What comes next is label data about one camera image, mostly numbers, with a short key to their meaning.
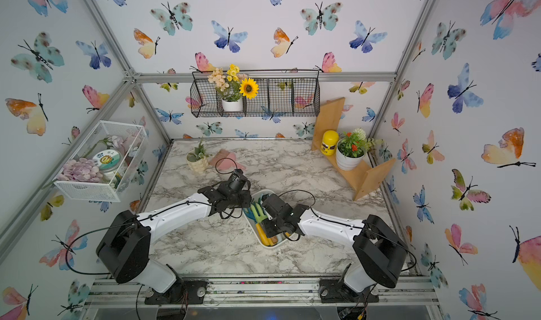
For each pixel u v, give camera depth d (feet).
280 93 3.20
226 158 3.72
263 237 2.74
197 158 3.41
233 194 2.26
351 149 2.86
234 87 2.79
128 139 2.59
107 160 2.15
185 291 2.38
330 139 3.21
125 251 1.42
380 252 1.40
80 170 1.95
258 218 2.77
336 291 2.42
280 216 2.10
